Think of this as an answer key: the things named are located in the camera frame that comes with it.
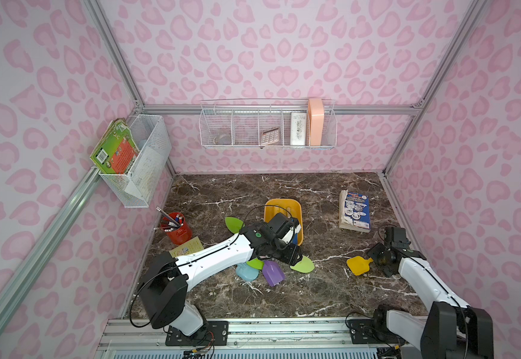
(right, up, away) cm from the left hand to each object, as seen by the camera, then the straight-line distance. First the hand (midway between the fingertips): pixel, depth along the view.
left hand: (298, 253), depth 78 cm
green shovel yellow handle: (+4, -8, +10) cm, 13 cm away
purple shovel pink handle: (-9, -9, +7) cm, 15 cm away
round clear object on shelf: (-29, +43, +14) cm, 54 cm away
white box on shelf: (+2, +48, +14) cm, 50 cm away
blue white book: (+28, +12, +23) cm, 38 cm away
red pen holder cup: (-46, +7, +10) cm, 48 cm away
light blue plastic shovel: (-18, -10, +8) cm, 22 cm away
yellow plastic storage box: (0, +14, +26) cm, 29 cm away
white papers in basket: (-56, +33, +8) cm, 65 cm away
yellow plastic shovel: (+25, -7, +10) cm, 28 cm away
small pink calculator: (-9, +45, +16) cm, 49 cm away
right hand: (+31, -3, +10) cm, 33 cm away
